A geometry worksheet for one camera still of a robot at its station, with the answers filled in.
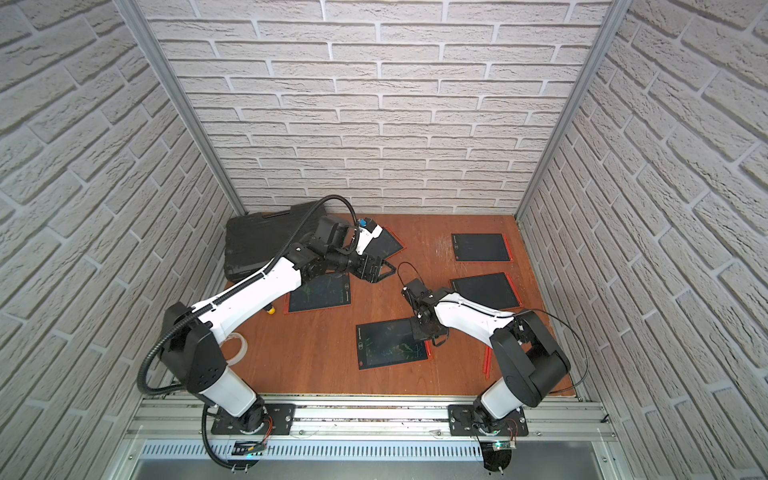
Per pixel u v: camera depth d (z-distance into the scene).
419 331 0.79
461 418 0.74
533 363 0.44
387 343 1.11
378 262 0.69
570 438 0.74
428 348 0.85
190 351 0.42
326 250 0.62
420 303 0.69
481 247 1.10
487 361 0.83
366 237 0.71
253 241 1.03
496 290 1.00
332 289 0.97
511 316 0.49
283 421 0.73
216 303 0.46
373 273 0.69
